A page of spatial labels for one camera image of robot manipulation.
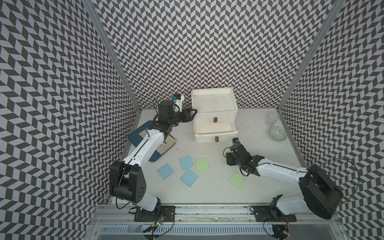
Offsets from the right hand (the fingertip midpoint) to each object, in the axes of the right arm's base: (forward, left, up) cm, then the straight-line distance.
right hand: (231, 157), depth 89 cm
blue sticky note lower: (-11, +25, -3) cm, 28 cm away
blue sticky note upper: (-1, +28, -4) cm, 28 cm away
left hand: (+15, +22, +24) cm, 36 cm away
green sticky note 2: (-12, -3, -4) cm, 13 cm away
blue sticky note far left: (-7, +39, -3) cm, 40 cm away
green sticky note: (-3, +18, -2) cm, 18 cm away
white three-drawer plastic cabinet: (+17, +9, +21) cm, 28 cm away
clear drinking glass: (+28, -32, +2) cm, 43 cm away
